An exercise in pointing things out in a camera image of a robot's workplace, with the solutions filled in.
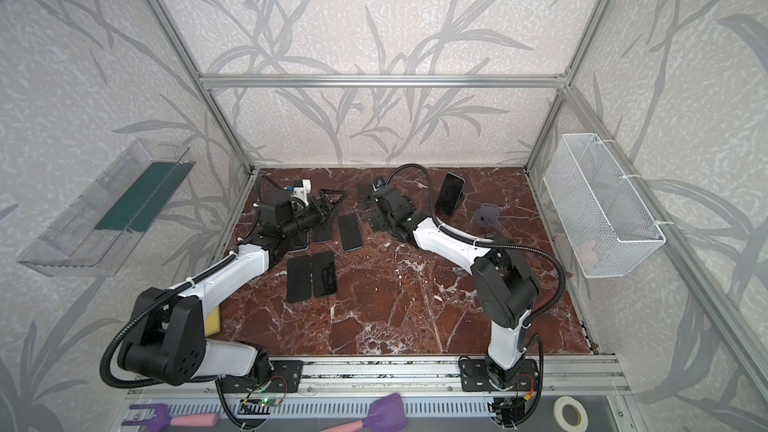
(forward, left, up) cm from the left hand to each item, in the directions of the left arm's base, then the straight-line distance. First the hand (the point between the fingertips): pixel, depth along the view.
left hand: (347, 193), depth 81 cm
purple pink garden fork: (-49, +39, -23) cm, 67 cm away
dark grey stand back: (+15, -2, -19) cm, 24 cm away
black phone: (+5, +3, -27) cm, 27 cm away
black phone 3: (-15, +16, -23) cm, 32 cm away
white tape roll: (-46, -53, -22) cm, 73 cm away
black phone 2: (0, +11, -20) cm, 23 cm away
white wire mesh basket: (-17, -58, +11) cm, 61 cm away
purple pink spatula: (-48, -12, -22) cm, 54 cm away
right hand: (+6, -11, -9) cm, 15 cm away
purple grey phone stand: (+6, -44, -19) cm, 48 cm away
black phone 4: (+14, -32, -17) cm, 39 cm away
